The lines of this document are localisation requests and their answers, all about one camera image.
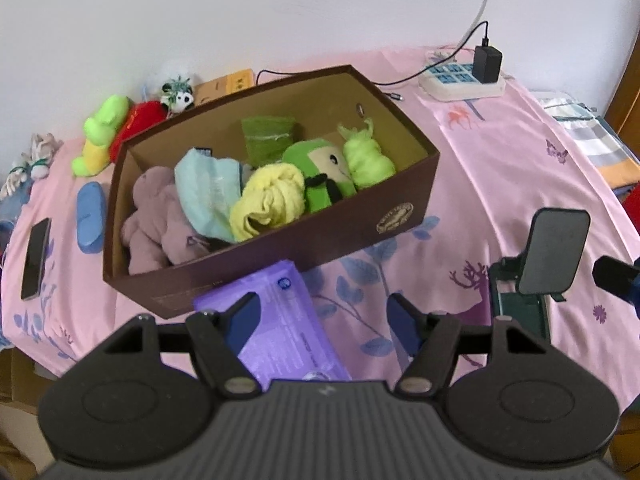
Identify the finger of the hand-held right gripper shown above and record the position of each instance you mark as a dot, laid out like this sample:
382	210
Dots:
617	275

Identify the green plush doll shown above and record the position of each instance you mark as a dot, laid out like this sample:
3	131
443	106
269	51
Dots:
310	160

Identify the flat tan cardboard box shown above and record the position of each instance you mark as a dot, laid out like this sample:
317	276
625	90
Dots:
225	85

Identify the black smartphone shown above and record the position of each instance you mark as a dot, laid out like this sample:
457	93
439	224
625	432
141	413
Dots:
35	260

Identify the small panda plush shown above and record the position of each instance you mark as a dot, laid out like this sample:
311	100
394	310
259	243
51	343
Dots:
180	97

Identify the mauve teddy bear plush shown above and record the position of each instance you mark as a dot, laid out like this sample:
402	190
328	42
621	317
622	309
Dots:
155	210

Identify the blue glasses case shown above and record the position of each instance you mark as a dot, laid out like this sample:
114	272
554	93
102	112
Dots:
90	220

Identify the teal cloth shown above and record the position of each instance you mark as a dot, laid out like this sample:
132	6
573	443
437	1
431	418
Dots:
205	195

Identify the grey white striped plush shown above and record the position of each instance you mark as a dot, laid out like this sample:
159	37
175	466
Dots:
40	147

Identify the black charger adapter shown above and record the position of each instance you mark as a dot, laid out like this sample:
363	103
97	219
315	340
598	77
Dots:
487	65

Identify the yellow towel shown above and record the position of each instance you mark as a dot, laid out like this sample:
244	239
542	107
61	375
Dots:
270	195

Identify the blue cloth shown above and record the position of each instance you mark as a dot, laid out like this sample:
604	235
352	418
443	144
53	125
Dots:
12	205

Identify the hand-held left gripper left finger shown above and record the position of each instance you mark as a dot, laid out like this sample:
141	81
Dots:
242	322

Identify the large cardboard carton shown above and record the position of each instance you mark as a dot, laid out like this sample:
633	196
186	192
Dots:
20	375

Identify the purple wet wipes pack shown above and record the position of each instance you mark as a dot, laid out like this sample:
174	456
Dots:
290	330

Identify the white power strip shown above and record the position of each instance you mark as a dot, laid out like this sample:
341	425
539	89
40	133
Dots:
460	87

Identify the wooden furniture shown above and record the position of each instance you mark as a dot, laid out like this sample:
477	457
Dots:
625	95

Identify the red box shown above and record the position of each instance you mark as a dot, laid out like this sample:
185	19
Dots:
632	210

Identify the red plush toy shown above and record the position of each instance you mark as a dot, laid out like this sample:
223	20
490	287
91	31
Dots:
142	117

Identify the lime and yellow plush toy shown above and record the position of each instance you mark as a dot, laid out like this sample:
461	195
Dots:
100	130

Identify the dark green knit cloth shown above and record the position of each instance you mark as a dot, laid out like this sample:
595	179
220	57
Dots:
265	140

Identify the black phone stand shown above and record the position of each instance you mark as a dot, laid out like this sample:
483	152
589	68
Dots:
557	250

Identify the brown cardboard box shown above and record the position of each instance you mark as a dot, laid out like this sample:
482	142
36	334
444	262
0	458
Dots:
300	245

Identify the lime fluffy cloth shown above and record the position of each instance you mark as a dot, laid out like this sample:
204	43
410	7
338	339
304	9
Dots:
367	160

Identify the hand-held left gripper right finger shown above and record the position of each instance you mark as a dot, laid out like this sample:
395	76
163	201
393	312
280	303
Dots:
405	322

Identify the folded striped cloth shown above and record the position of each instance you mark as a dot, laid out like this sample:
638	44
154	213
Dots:
595	140

